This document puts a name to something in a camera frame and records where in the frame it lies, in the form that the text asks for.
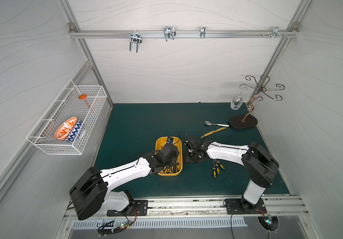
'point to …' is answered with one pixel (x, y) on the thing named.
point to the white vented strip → (122, 224)
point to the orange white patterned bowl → (64, 130)
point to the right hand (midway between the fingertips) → (186, 158)
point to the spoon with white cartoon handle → (208, 123)
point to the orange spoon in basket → (83, 96)
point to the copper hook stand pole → (260, 90)
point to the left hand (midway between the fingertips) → (173, 157)
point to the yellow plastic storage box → (159, 142)
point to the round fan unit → (269, 222)
